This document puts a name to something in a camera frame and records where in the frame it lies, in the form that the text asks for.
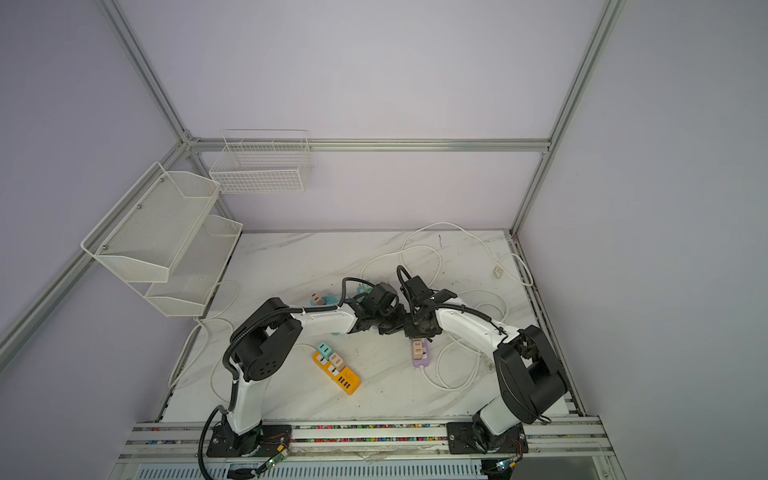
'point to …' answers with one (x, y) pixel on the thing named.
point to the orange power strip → (346, 379)
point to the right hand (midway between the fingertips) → (411, 329)
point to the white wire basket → (261, 166)
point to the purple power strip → (425, 361)
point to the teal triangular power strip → (328, 300)
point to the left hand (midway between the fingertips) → (413, 325)
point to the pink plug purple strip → (417, 349)
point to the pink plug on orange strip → (337, 361)
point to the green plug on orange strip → (324, 350)
